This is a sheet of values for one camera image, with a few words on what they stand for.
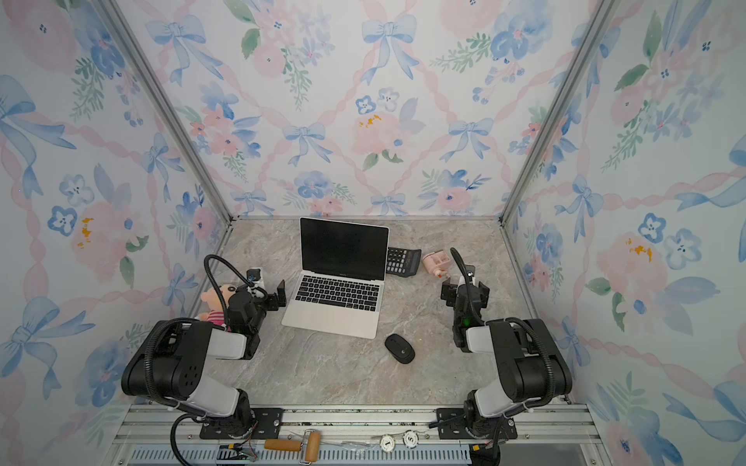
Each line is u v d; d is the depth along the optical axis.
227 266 0.75
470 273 0.79
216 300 0.89
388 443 0.72
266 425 0.73
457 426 0.73
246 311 0.70
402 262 1.04
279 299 0.87
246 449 0.71
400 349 0.85
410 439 0.72
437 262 1.00
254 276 0.79
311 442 0.70
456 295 0.84
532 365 0.45
